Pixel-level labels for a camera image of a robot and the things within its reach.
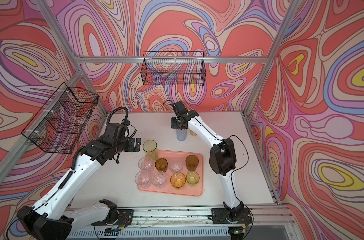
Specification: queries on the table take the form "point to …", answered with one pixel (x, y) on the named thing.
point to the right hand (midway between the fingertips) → (177, 127)
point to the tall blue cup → (181, 134)
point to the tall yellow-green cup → (150, 147)
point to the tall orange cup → (192, 133)
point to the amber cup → (177, 180)
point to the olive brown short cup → (192, 161)
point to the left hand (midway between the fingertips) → (134, 139)
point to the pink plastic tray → (180, 156)
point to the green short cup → (192, 178)
